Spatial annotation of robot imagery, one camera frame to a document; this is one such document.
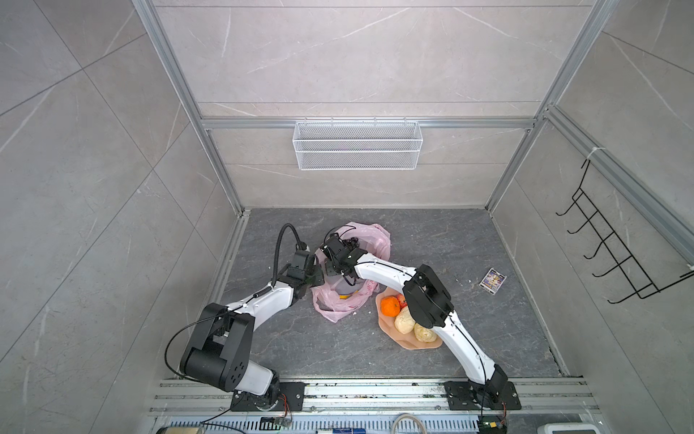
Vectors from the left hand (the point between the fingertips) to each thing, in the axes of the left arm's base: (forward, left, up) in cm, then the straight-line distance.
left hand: (316, 265), depth 93 cm
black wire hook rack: (+4, -79, +26) cm, 83 cm away
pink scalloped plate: (-20, -23, -4) cm, 31 cm away
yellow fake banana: (-11, -9, -3) cm, 14 cm away
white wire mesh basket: (+39, -16, +22) cm, 48 cm away
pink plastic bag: (-12, -8, -2) cm, 15 cm away
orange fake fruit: (-16, -24, +1) cm, 29 cm away
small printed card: (-6, -63, -5) cm, 64 cm away
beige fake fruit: (-26, -33, +2) cm, 42 cm away
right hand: (+6, -5, -7) cm, 11 cm away
